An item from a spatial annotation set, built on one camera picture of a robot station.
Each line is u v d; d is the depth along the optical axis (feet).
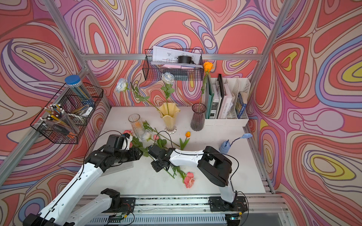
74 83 2.28
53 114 1.91
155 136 3.23
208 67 2.81
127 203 2.39
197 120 3.15
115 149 1.94
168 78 2.52
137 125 2.93
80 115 2.32
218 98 2.99
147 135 3.16
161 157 2.18
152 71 3.32
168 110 3.05
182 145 3.14
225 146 2.83
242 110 3.28
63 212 1.30
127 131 3.23
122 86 2.37
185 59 2.69
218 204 2.35
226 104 3.01
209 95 2.78
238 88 3.25
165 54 2.82
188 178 2.57
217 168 1.55
